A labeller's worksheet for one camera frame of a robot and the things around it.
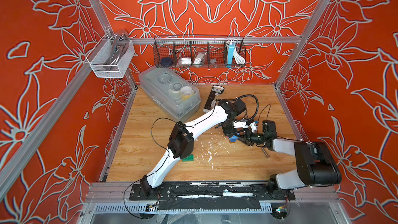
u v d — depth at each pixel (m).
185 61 0.87
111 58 0.83
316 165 0.44
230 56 0.87
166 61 0.97
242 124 0.76
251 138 0.79
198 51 0.98
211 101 1.15
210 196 0.73
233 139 0.87
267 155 0.84
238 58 0.90
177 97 0.88
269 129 0.73
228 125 0.73
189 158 0.83
